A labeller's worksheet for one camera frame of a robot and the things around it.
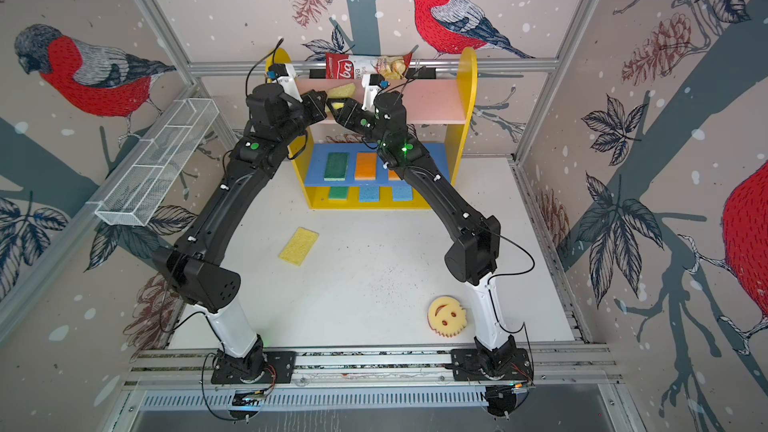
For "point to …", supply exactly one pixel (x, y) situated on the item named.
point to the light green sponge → (338, 193)
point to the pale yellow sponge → (365, 166)
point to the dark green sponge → (336, 166)
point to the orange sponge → (392, 176)
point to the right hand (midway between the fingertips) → (322, 112)
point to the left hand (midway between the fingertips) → (326, 89)
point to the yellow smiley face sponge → (447, 316)
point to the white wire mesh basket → (155, 162)
